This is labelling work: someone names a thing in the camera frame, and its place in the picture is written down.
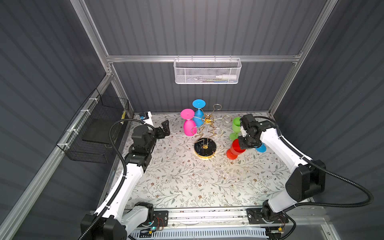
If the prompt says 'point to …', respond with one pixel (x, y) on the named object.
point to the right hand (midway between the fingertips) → (246, 145)
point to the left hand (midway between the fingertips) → (161, 122)
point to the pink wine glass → (189, 127)
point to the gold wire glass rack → (205, 148)
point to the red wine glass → (232, 153)
